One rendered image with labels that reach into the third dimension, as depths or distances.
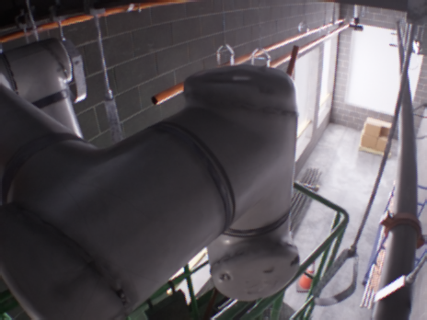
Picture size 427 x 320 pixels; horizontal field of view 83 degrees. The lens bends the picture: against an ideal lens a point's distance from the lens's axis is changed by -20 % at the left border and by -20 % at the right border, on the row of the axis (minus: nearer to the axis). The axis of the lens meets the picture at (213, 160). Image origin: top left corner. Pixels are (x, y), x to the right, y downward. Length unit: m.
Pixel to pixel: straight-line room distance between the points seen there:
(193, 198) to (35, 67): 0.56
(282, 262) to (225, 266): 0.05
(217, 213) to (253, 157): 0.04
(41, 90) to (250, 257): 0.55
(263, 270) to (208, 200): 0.12
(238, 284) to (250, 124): 0.15
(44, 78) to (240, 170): 0.55
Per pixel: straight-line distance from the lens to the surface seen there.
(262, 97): 0.19
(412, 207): 0.98
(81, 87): 0.92
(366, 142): 8.98
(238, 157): 0.18
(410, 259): 0.83
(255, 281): 0.28
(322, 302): 0.80
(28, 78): 0.66
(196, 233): 0.16
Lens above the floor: 4.29
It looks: 33 degrees down
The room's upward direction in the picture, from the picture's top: 3 degrees counter-clockwise
